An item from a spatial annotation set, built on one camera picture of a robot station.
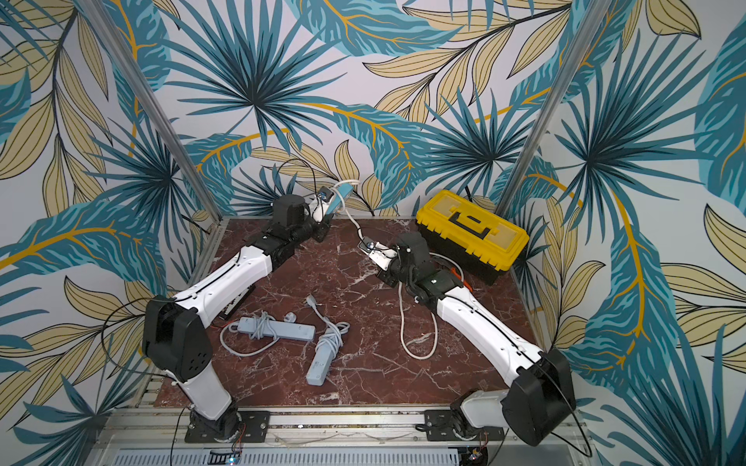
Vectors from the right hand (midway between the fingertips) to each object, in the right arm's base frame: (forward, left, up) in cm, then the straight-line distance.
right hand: (381, 251), depth 79 cm
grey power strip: (-12, +32, -21) cm, 40 cm away
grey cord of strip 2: (-15, +14, -19) cm, 27 cm away
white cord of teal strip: (+18, +12, +9) cm, 24 cm away
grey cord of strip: (-13, +35, -18) cm, 41 cm away
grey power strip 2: (-22, +17, -20) cm, 34 cm away
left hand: (+12, +16, +3) cm, 20 cm away
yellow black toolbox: (+10, -33, -8) cm, 35 cm away
